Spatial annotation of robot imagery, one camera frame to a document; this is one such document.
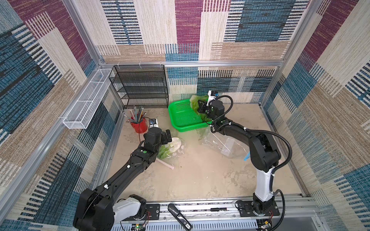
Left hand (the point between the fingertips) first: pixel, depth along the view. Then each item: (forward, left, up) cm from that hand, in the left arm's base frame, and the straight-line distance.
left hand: (162, 131), depth 83 cm
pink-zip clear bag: (-8, -4, -10) cm, 13 cm away
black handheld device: (-42, -12, -14) cm, 46 cm away
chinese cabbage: (+24, -19, +2) cm, 31 cm away
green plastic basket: (+25, -12, -17) cm, 32 cm away
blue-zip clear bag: (+1, -38, -17) cm, 42 cm away
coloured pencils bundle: (+19, +21, -8) cm, 29 cm away
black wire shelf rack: (+41, +20, +2) cm, 46 cm away
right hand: (+19, -23, +5) cm, 30 cm away
